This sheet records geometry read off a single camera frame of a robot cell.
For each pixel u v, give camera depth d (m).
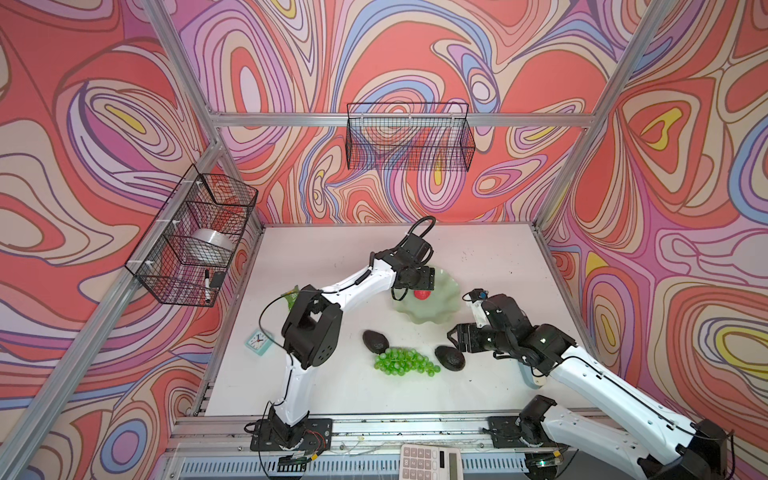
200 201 0.74
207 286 0.72
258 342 0.87
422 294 0.96
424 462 0.69
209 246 0.70
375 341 0.86
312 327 0.54
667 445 0.40
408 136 0.96
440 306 0.96
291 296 0.51
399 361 0.82
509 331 0.57
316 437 0.73
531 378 0.78
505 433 0.73
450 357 0.81
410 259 0.72
